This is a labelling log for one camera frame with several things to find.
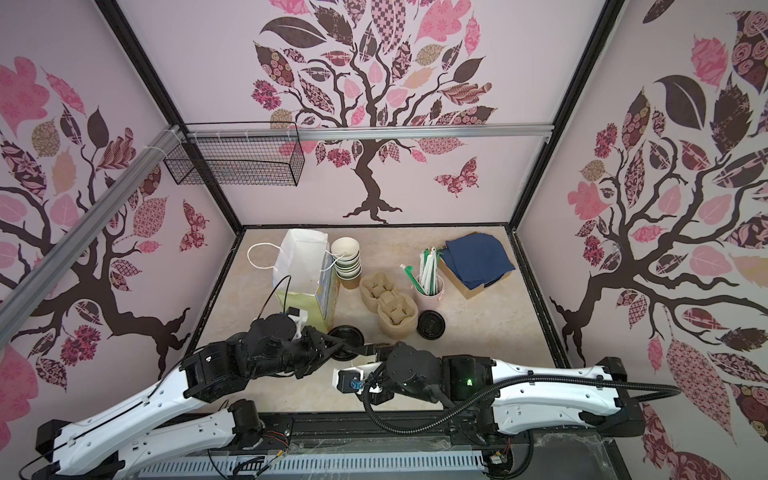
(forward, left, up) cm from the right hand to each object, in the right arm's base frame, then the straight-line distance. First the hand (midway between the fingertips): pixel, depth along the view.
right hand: (350, 356), depth 60 cm
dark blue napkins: (+42, -39, -22) cm, 62 cm away
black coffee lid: (+6, +1, -2) cm, 6 cm away
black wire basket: (+64, +41, +8) cm, 77 cm away
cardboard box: (+31, -32, -23) cm, 50 cm away
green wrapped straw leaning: (+28, -14, -11) cm, 33 cm away
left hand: (+3, +2, -4) cm, 6 cm away
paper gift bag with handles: (+36, +22, -24) cm, 49 cm away
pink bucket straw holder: (+25, -21, -22) cm, 39 cm away
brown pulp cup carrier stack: (+20, -10, -19) cm, 30 cm away
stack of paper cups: (+32, +4, -8) cm, 33 cm away
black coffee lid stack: (+18, -20, -25) cm, 37 cm away
